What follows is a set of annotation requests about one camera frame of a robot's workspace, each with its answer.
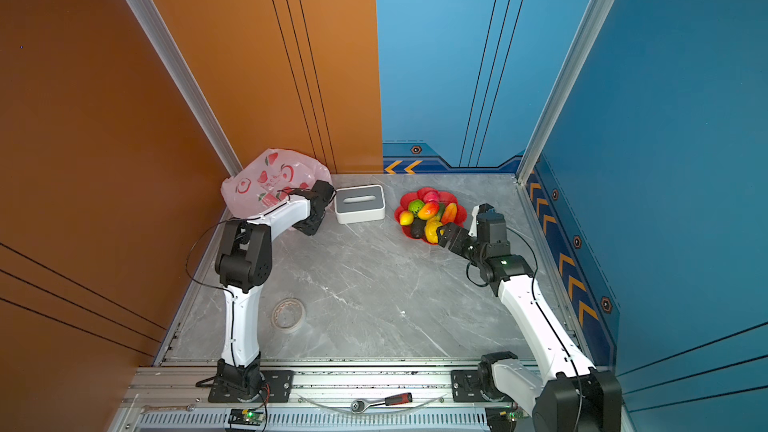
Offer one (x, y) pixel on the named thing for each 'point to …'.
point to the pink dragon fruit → (430, 196)
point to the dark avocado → (418, 228)
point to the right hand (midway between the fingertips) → (447, 235)
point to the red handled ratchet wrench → (359, 406)
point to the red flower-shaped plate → (444, 197)
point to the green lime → (414, 206)
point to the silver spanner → (188, 408)
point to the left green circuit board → (247, 416)
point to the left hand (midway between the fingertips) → (298, 221)
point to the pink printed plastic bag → (255, 187)
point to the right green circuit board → (503, 418)
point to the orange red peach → (449, 213)
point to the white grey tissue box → (358, 204)
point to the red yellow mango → (428, 210)
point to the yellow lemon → (430, 229)
